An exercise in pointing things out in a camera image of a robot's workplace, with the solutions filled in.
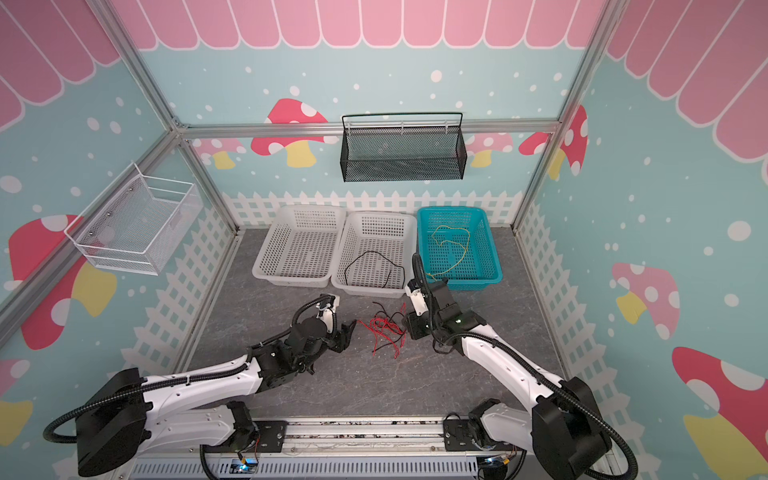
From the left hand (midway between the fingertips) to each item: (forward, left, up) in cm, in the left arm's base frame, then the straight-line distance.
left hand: (347, 323), depth 82 cm
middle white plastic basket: (+34, -6, -11) cm, 36 cm away
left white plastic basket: (+37, +22, -10) cm, 44 cm away
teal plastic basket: (+28, -44, -10) cm, 53 cm away
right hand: (+2, -17, -1) cm, 17 cm away
